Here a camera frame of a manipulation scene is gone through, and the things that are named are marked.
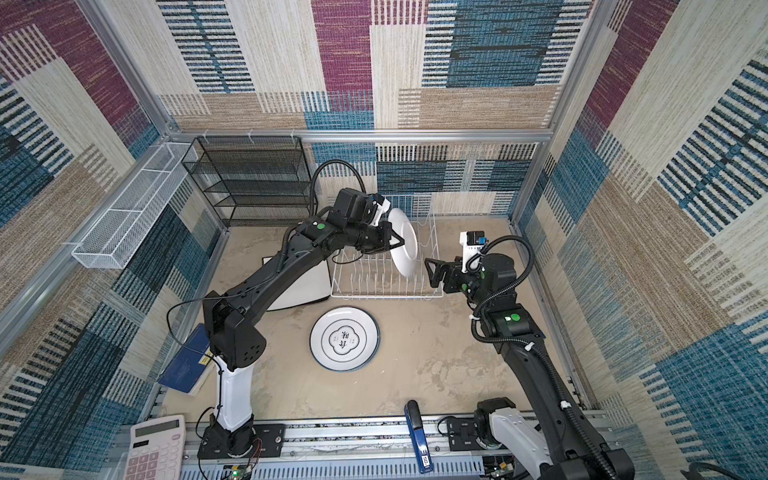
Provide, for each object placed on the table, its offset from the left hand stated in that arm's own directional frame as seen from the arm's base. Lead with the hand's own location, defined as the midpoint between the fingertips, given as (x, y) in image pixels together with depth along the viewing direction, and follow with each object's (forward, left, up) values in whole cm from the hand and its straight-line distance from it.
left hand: (407, 237), depth 77 cm
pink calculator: (-41, +60, -27) cm, 78 cm away
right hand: (-6, -8, -3) cm, 11 cm away
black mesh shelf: (+38, +52, -11) cm, 66 cm away
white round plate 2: (-15, +18, -27) cm, 36 cm away
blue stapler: (-36, -1, -24) cm, 43 cm away
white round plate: (-2, 0, -5) cm, 6 cm away
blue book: (-22, +60, -28) cm, 70 cm away
